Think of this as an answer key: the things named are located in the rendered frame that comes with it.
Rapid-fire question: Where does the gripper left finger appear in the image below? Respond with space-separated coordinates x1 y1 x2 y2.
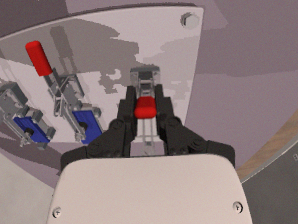
60 85 138 172

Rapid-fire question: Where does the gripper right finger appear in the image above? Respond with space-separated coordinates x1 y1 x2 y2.
154 84 235 169

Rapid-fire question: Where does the white fixture plate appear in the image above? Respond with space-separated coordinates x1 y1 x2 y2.
0 6 204 142

